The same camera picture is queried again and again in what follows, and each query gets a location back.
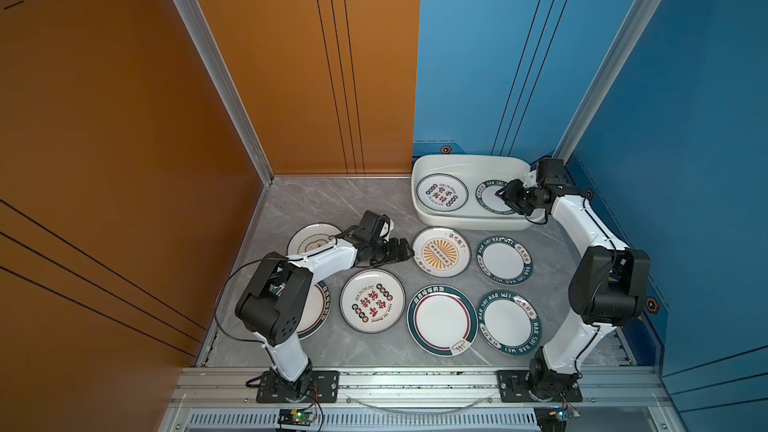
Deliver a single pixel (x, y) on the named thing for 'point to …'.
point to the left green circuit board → (295, 417)
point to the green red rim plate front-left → (316, 312)
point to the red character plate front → (372, 300)
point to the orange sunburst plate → (441, 252)
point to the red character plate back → (442, 192)
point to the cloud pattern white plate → (310, 236)
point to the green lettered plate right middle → (504, 260)
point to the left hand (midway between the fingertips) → (405, 254)
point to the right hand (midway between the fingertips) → (498, 194)
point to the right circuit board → (551, 419)
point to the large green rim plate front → (442, 320)
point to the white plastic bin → (473, 169)
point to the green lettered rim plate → (488, 199)
